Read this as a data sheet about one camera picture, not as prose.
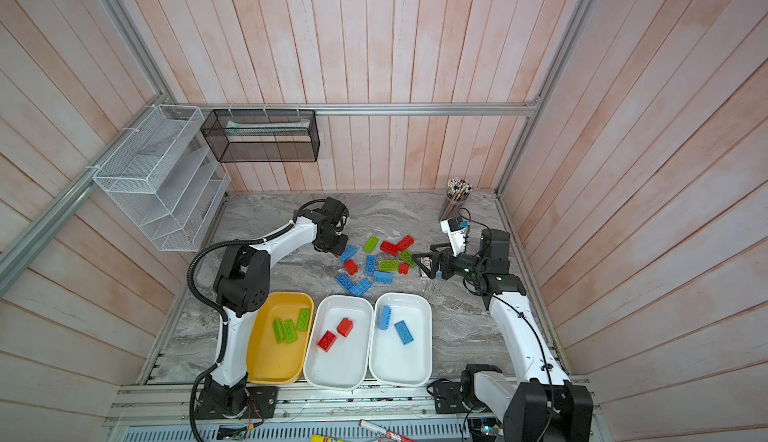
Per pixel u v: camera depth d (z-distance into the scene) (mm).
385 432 689
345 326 844
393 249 1021
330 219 804
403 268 976
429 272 687
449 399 731
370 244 1042
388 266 977
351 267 988
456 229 682
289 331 849
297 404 747
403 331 844
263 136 1036
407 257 982
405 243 1040
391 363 804
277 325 836
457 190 970
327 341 822
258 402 731
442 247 792
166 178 733
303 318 872
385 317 855
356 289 925
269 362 803
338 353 825
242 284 573
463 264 682
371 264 958
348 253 986
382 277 931
